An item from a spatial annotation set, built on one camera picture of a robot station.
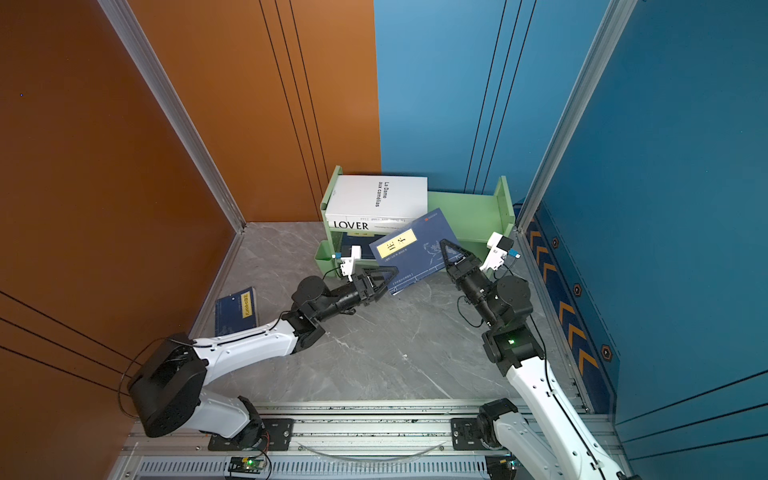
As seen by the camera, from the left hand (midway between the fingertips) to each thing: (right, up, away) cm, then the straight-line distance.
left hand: (398, 276), depth 67 cm
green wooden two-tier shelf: (+22, +15, +20) cm, 33 cm away
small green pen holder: (-24, +3, +32) cm, 40 cm away
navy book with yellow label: (-11, +9, +31) cm, 34 cm away
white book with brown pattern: (-4, +21, +14) cm, 25 cm away
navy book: (-51, -14, +28) cm, 60 cm away
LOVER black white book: (-2, +13, +11) cm, 17 cm away
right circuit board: (+25, -47, +5) cm, 54 cm away
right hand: (+8, +7, -4) cm, 11 cm away
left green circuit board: (-36, -46, +4) cm, 58 cm away
